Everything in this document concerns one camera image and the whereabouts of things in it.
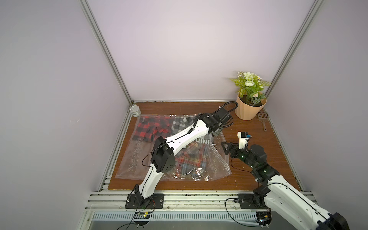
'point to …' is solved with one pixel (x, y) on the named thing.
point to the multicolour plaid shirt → (191, 162)
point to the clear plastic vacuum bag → (135, 162)
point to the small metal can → (135, 111)
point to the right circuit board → (263, 218)
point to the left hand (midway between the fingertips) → (216, 127)
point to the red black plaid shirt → (149, 128)
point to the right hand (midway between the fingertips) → (227, 139)
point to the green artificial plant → (250, 86)
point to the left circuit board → (143, 215)
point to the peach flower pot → (247, 112)
